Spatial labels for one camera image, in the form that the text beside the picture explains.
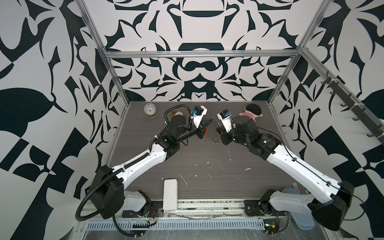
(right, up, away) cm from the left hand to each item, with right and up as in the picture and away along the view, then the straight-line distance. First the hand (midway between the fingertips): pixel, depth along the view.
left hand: (213, 115), depth 69 cm
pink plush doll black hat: (+33, +4, +38) cm, 50 cm away
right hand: (+3, -6, +4) cm, 7 cm away
